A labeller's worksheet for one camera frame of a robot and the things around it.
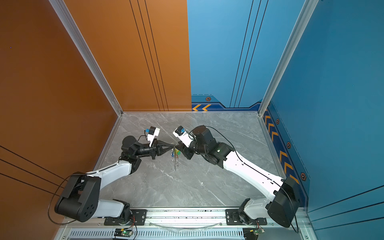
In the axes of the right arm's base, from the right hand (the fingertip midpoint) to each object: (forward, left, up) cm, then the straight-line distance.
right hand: (177, 144), depth 72 cm
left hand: (-1, +2, -2) cm, 3 cm away
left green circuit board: (-33, +26, -27) cm, 50 cm away
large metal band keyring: (+6, +5, -28) cm, 29 cm away
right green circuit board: (-32, -38, -26) cm, 56 cm away
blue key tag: (-5, +2, -1) cm, 6 cm away
